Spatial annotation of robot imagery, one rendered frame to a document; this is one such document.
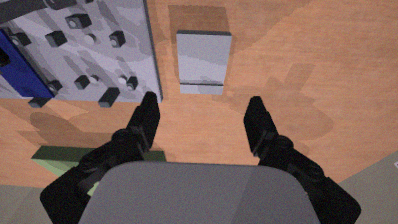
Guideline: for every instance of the blue flat plate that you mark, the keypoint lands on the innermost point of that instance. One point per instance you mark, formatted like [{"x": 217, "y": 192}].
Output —
[{"x": 22, "y": 73}]

